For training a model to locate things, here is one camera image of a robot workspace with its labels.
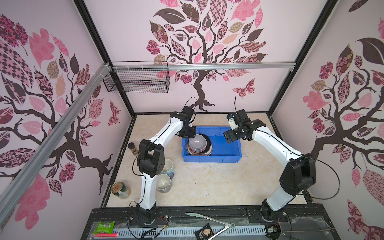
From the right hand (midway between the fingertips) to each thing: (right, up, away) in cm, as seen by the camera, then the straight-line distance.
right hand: (233, 131), depth 88 cm
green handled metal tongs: (-8, -45, -18) cm, 49 cm away
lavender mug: (-41, -29, -4) cm, 51 cm away
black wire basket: (-61, +35, +7) cm, 71 cm away
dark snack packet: (-19, -47, -19) cm, 54 cm away
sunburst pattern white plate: (-23, -14, +4) cm, 27 cm away
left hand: (-25, -4, +4) cm, 26 cm away
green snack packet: (-67, -45, -18) cm, 83 cm away
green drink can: (-61, -28, -15) cm, 69 cm away
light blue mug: (-39, -21, -3) cm, 44 cm away
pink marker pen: (-65, -48, -20) cm, 83 cm away
